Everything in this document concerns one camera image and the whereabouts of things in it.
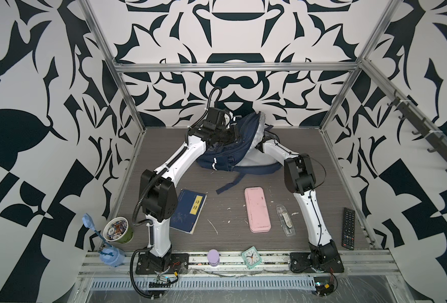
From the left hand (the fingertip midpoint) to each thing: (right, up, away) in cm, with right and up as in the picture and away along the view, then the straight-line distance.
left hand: (242, 132), depth 83 cm
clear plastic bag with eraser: (+20, -39, +1) cm, 43 cm away
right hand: (-6, -2, +21) cm, 22 cm away
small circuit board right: (+29, -58, -12) cm, 66 cm away
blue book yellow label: (-24, -35, +4) cm, 43 cm away
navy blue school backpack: (-7, -10, +8) cm, 15 cm away
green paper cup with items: (-49, -39, -9) cm, 63 cm away
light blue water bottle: (-49, -45, -15) cm, 68 cm away
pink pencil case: (+7, -34, +4) cm, 35 cm away
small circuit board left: (-31, -57, -11) cm, 66 cm away
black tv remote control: (+44, -44, -4) cm, 62 cm away
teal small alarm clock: (+3, -49, -9) cm, 50 cm away
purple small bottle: (-12, -46, -16) cm, 50 cm away
